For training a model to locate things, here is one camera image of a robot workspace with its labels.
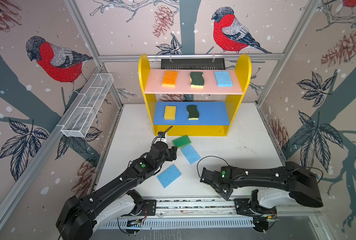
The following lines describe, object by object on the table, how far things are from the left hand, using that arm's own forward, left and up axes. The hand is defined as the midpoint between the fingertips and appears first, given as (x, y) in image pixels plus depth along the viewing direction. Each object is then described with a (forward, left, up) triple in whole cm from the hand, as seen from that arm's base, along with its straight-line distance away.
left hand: (171, 147), depth 79 cm
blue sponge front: (-10, +2, -15) cm, 18 cm away
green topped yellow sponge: (+12, -6, -14) cm, 19 cm away
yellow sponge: (+25, +2, 0) cm, 25 cm away
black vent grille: (+49, -15, +21) cm, 55 cm away
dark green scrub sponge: (+25, -14, 0) cm, 29 cm away
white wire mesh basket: (+9, +44, +15) cm, 48 cm away
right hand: (-18, -21, -15) cm, 32 cm away
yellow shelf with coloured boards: (+51, -16, -16) cm, 56 cm away
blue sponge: (+3, -11, -15) cm, 19 cm away
